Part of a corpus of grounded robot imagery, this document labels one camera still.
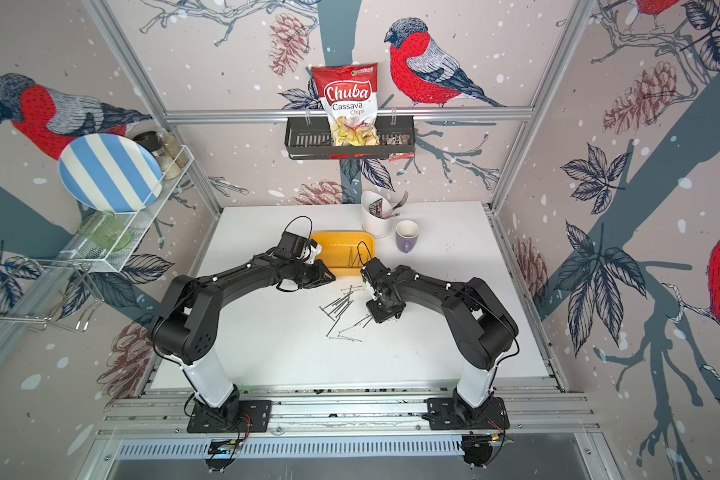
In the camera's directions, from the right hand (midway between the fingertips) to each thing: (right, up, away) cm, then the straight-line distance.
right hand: (381, 311), depth 91 cm
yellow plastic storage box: (-13, +17, +17) cm, 27 cm away
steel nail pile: (-14, 0, +1) cm, 14 cm away
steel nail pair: (-9, +15, +14) cm, 22 cm away
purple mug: (+10, +24, +14) cm, 30 cm away
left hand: (-13, +12, 0) cm, 18 cm away
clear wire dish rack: (-73, +12, -26) cm, 78 cm away
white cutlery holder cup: (-1, +33, +19) cm, 38 cm away
